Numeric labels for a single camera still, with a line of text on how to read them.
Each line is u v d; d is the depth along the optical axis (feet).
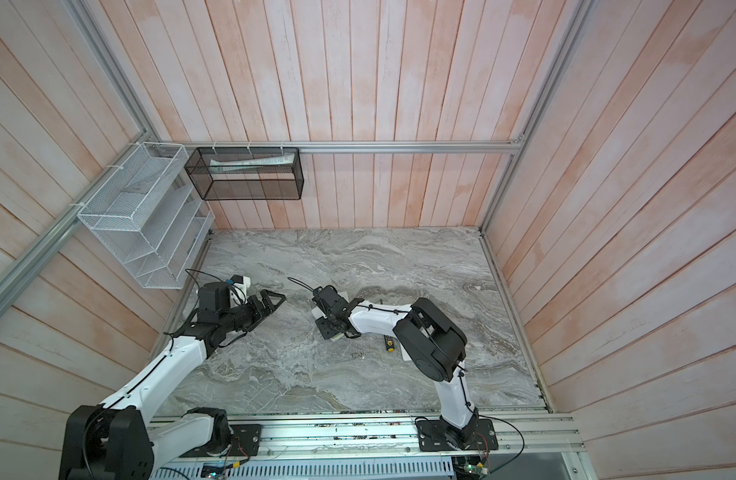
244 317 2.38
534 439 2.45
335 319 2.34
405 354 2.82
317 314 3.11
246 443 2.39
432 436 2.40
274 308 2.46
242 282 2.59
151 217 2.41
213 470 2.34
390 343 2.89
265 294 2.50
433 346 1.76
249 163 2.95
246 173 3.42
